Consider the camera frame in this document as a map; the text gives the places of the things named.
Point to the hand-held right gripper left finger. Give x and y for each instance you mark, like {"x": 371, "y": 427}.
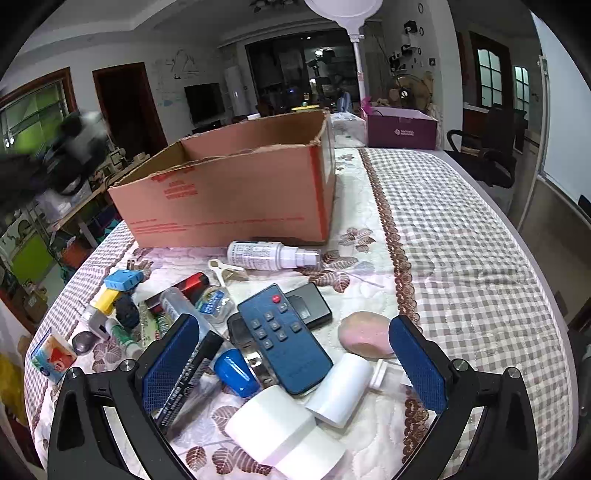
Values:
{"x": 171, "y": 364}

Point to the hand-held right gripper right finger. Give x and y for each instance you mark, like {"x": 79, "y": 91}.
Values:
{"x": 415, "y": 364}

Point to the black marker pen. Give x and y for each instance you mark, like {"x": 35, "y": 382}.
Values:
{"x": 194, "y": 374}

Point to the green white packet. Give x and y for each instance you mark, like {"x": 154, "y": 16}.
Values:
{"x": 154, "y": 325}

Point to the clear plastic tube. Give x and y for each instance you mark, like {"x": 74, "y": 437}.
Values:
{"x": 178, "y": 302}

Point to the white plastic cylinder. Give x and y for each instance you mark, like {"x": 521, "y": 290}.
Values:
{"x": 339, "y": 390}

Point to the yellow square block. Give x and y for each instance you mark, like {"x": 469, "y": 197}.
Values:
{"x": 108, "y": 301}

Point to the blue plug adapter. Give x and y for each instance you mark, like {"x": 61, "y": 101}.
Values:
{"x": 122, "y": 281}

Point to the dark blue remote control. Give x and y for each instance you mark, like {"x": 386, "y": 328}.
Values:
{"x": 281, "y": 341}

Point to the blue tissue packet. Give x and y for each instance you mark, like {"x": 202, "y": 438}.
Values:
{"x": 51, "y": 357}

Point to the white spray bottle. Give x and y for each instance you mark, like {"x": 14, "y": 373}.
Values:
{"x": 254, "y": 254}

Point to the brown cardboard box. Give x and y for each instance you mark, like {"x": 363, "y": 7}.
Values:
{"x": 231, "y": 198}

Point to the green white tube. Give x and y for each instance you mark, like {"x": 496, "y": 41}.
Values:
{"x": 122, "y": 334}

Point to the pink oval soap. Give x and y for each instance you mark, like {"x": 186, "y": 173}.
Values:
{"x": 364, "y": 334}

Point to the blue plastic cap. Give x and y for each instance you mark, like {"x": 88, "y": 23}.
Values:
{"x": 235, "y": 371}

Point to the wooden workbench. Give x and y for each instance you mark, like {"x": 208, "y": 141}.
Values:
{"x": 92, "y": 203}

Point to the black rough lump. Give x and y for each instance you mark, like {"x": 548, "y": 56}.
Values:
{"x": 125, "y": 311}

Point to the clear jar blue label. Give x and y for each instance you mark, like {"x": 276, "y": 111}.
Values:
{"x": 213, "y": 304}

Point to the grey orange marker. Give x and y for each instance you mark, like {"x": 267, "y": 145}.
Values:
{"x": 194, "y": 284}

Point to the silver metal clip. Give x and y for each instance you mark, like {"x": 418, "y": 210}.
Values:
{"x": 261, "y": 369}

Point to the grey pebble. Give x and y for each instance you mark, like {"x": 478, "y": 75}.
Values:
{"x": 83, "y": 342}

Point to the beige clothespin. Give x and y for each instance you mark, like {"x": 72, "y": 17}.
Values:
{"x": 226, "y": 273}

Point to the black rectangular box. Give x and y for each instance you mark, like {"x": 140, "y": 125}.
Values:
{"x": 314, "y": 304}

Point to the dark wooden doorway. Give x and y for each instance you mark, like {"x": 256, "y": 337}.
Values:
{"x": 129, "y": 110}

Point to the checkered quilted tablecloth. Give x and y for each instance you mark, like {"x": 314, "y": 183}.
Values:
{"x": 461, "y": 230}

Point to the black television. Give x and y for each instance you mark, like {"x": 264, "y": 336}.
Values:
{"x": 205, "y": 101}

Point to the black office chair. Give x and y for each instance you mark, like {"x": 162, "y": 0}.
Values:
{"x": 494, "y": 161}

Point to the white tower air conditioner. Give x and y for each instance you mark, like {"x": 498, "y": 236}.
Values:
{"x": 235, "y": 87}

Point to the floral tissue box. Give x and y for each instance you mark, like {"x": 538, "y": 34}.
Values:
{"x": 348, "y": 128}

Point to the whiteboard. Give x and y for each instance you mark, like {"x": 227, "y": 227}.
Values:
{"x": 563, "y": 138}

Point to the standing electric fan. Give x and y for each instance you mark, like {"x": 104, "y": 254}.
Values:
{"x": 406, "y": 90}

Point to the brown door glass panes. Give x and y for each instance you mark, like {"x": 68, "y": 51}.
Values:
{"x": 489, "y": 69}

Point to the black tripod stand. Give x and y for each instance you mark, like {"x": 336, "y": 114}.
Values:
{"x": 321, "y": 69}

